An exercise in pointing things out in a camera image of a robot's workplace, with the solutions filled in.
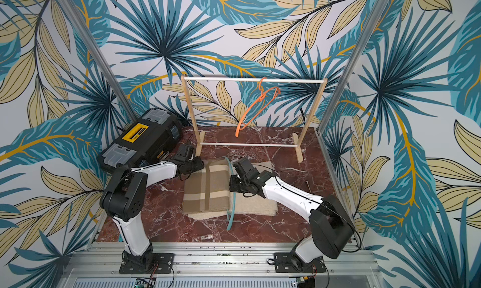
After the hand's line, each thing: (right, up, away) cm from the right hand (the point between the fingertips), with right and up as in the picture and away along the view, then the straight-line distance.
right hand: (220, 194), depth 81 cm
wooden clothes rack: (+43, +25, +32) cm, 59 cm away
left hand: (-13, +11, +18) cm, 25 cm away
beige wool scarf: (+14, -8, +7) cm, 17 cm away
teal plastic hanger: (+6, -4, -1) cm, 7 cm away
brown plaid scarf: (-7, 0, +9) cm, 12 cm away
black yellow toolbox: (-36, +25, +12) cm, 45 cm away
